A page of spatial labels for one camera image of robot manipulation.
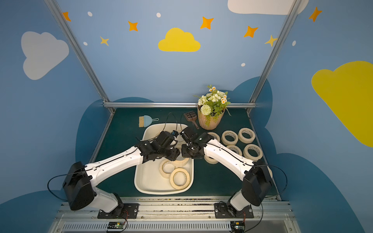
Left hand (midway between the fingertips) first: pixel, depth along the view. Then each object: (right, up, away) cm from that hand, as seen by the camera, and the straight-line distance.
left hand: (177, 149), depth 81 cm
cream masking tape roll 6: (-8, -15, +3) cm, 18 cm away
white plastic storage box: (-18, -18, +3) cm, 25 cm away
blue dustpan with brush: (-28, +17, +33) cm, 47 cm away
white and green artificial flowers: (+22, +27, +6) cm, 35 cm away
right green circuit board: (+32, -38, -8) cm, 50 cm away
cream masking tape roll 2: (+37, +8, +23) cm, 44 cm away
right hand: (+6, -1, +1) cm, 6 cm away
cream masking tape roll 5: (+2, -6, -6) cm, 9 cm away
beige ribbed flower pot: (+24, +14, +20) cm, 34 cm away
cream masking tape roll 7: (0, -20, -3) cm, 20 cm away
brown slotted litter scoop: (+9, +21, +34) cm, 41 cm away
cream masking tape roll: (+48, +3, +20) cm, 52 cm away
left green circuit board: (-30, -37, -9) cm, 48 cm away
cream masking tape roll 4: (+20, -9, +9) cm, 24 cm away
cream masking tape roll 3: (+52, -1, +16) cm, 55 cm away
